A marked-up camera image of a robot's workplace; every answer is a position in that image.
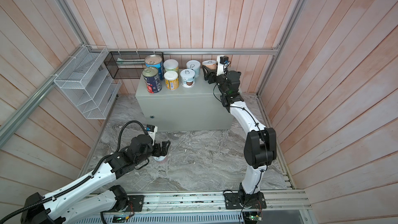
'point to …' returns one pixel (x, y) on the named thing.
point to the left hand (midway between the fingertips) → (162, 145)
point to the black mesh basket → (128, 65)
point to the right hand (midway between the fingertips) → (207, 64)
